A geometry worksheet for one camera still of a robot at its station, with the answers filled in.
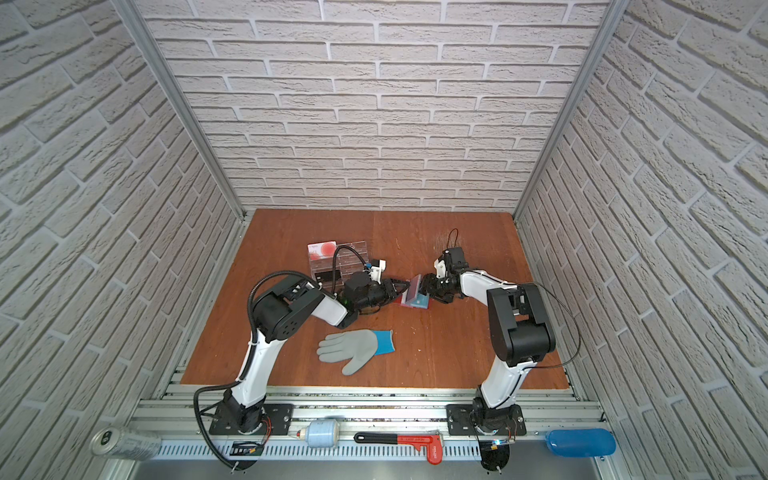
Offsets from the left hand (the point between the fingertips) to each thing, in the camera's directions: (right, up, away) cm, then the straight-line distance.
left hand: (412, 283), depth 92 cm
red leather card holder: (0, -4, -2) cm, 5 cm away
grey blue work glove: (-17, -18, -8) cm, 25 cm away
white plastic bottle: (-22, -30, -28) cm, 46 cm away
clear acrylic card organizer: (-22, +6, +8) cm, 24 cm away
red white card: (-30, +10, +5) cm, 32 cm away
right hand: (+4, -2, +4) cm, 6 cm away
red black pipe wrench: (+4, -35, -23) cm, 42 cm away
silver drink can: (-62, -29, -32) cm, 75 cm away
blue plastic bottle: (+40, -36, -21) cm, 58 cm away
